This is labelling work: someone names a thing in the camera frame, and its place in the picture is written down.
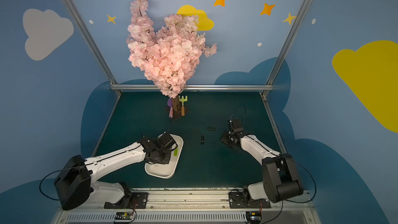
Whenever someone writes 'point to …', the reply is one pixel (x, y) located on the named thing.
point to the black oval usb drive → (211, 128)
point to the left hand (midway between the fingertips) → (166, 156)
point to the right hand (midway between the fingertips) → (224, 137)
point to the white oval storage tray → (166, 171)
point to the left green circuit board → (124, 215)
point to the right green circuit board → (254, 217)
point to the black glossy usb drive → (202, 139)
